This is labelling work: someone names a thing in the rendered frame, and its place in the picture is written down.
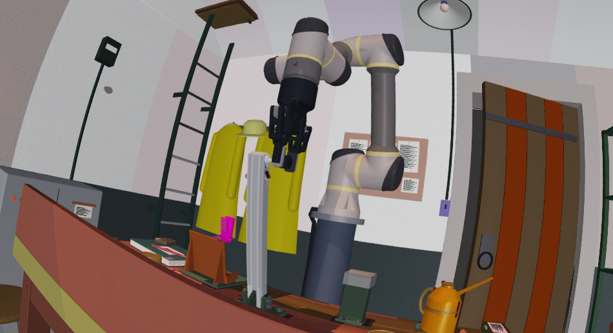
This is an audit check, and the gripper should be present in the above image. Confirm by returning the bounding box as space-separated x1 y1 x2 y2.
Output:
268 77 320 174

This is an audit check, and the red-brown bench back board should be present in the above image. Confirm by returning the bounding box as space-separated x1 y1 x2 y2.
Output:
13 183 336 333

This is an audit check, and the yellow hard hat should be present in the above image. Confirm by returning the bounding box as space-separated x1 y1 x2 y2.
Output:
237 120 269 137

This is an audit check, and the dark green ladder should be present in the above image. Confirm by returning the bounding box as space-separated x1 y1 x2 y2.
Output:
152 14 236 243

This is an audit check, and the salmon notice board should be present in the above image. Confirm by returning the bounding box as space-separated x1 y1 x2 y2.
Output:
342 132 429 203

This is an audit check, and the brown ceiling hatch board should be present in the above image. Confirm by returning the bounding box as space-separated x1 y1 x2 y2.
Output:
194 0 259 30

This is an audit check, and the orange-brown stand on green plate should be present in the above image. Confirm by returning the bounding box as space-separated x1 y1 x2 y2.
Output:
181 229 248 290

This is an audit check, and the green book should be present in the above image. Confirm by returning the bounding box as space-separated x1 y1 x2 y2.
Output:
130 237 188 268

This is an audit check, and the pendant lamp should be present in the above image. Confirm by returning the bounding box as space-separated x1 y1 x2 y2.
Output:
417 0 472 31

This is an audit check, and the dark green box on conduit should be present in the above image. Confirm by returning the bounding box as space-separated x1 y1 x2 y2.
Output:
69 36 122 181

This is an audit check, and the orange oil can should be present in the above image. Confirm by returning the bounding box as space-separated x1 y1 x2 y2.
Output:
419 276 494 333

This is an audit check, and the brown door with orange stripes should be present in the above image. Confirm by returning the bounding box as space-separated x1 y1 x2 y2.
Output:
434 72 599 333

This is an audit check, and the grey cabinet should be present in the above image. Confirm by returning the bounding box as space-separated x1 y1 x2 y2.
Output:
0 165 104 288

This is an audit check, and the green shelf unit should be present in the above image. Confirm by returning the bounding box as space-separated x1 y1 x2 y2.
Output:
587 125 613 333

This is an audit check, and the brown round stool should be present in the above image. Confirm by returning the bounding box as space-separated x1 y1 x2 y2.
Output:
0 284 24 333

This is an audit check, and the grey test rail green base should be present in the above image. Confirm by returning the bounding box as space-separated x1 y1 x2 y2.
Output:
237 151 288 318

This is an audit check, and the purple wall switch with cable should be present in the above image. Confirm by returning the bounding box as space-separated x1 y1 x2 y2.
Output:
438 0 456 218

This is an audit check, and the green cradle post grey top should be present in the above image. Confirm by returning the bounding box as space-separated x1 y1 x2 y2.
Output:
334 268 378 326

